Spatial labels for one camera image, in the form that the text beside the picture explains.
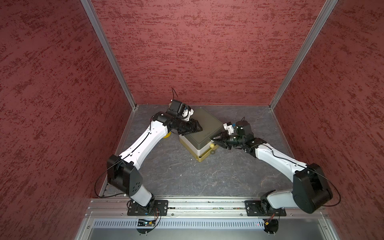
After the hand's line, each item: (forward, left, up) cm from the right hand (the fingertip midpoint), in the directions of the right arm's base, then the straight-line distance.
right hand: (211, 142), depth 80 cm
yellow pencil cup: (+16, +29, -15) cm, 36 cm away
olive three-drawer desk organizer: (-3, +7, +4) cm, 9 cm away
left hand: (+2, +8, +6) cm, 10 cm away
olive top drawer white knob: (+1, -1, -6) cm, 6 cm away
